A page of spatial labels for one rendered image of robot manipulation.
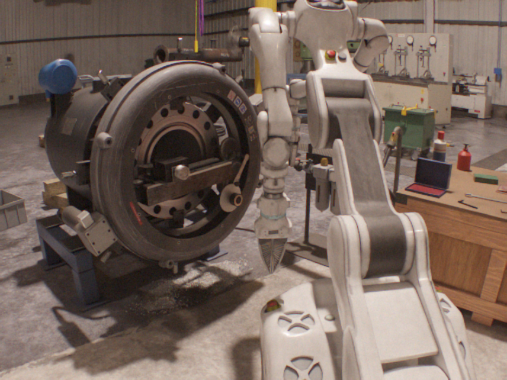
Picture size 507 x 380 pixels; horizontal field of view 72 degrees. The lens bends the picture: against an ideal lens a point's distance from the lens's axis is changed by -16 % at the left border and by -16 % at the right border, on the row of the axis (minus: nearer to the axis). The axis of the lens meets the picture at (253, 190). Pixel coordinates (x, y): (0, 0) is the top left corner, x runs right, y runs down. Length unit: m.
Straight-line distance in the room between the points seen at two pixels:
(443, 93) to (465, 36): 4.95
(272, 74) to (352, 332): 0.65
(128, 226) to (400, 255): 0.85
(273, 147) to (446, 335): 0.61
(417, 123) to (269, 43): 3.50
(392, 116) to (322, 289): 3.54
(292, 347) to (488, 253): 0.97
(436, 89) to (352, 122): 6.18
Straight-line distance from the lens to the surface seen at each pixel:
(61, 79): 1.95
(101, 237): 1.36
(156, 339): 1.57
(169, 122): 1.54
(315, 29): 1.40
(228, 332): 1.58
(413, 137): 4.52
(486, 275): 1.70
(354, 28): 1.52
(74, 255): 1.71
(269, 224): 1.11
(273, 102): 1.04
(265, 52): 1.09
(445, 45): 7.68
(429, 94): 7.13
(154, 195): 1.37
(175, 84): 1.38
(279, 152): 1.02
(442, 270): 1.76
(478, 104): 10.56
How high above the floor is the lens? 0.96
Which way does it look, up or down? 17 degrees down
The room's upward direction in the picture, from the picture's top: straight up
